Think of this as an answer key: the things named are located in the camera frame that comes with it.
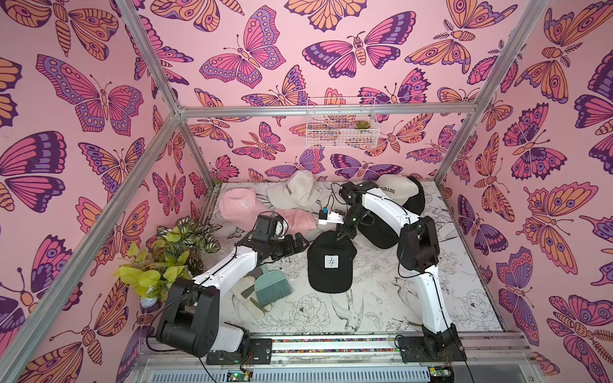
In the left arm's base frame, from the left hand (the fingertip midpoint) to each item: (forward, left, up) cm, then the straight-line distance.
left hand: (302, 245), depth 87 cm
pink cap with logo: (+20, +28, -3) cm, 35 cm away
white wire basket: (+42, -15, +25) cm, 51 cm away
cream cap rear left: (+30, +2, -3) cm, 30 cm away
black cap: (+23, -50, -4) cm, 55 cm away
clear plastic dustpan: (-13, +21, -9) cm, 26 cm away
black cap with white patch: (-5, -10, -4) cm, 12 cm away
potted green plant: (-7, +41, +7) cm, 42 cm away
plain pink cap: (+14, +2, -5) cm, 15 cm away
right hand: (+5, -14, -2) cm, 15 cm away
